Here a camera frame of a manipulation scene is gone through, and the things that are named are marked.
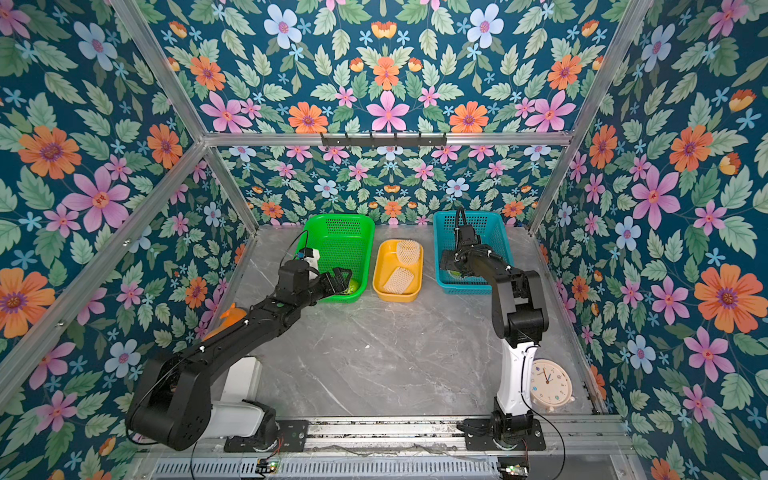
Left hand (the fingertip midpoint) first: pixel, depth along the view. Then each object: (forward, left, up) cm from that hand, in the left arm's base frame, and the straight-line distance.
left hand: (345, 273), depth 86 cm
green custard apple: (+2, -34, -7) cm, 35 cm away
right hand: (+11, -40, -12) cm, 43 cm away
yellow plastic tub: (+15, -11, -15) cm, 24 cm away
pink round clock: (-31, -55, -15) cm, 65 cm away
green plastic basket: (+28, +6, -16) cm, 32 cm away
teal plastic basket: (+23, -53, -12) cm, 59 cm away
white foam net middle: (+4, -16, -12) cm, 21 cm away
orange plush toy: (-5, +40, -14) cm, 42 cm away
